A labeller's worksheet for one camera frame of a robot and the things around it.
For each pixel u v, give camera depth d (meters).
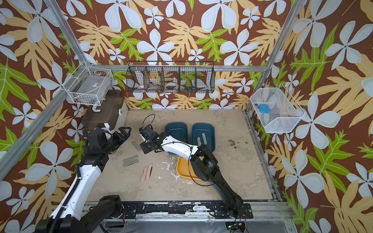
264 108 0.85
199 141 1.01
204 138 1.01
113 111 0.94
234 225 0.74
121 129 0.70
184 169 0.88
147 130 0.71
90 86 0.86
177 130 1.10
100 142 0.57
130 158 0.94
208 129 1.04
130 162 0.91
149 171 0.88
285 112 0.77
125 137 0.70
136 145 0.99
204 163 0.54
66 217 0.39
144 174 0.86
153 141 0.69
